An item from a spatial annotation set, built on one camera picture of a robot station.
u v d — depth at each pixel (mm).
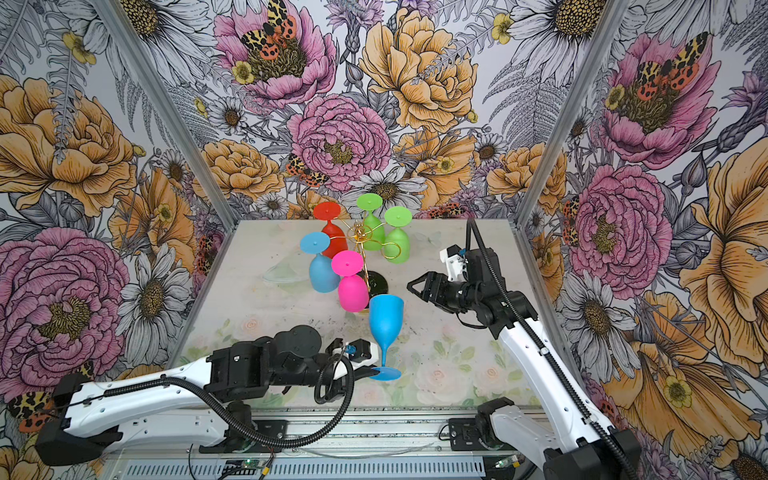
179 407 469
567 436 391
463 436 741
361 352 490
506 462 714
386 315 666
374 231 799
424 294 649
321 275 826
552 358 444
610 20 728
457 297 618
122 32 734
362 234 785
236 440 637
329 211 828
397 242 863
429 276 653
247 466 702
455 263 688
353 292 777
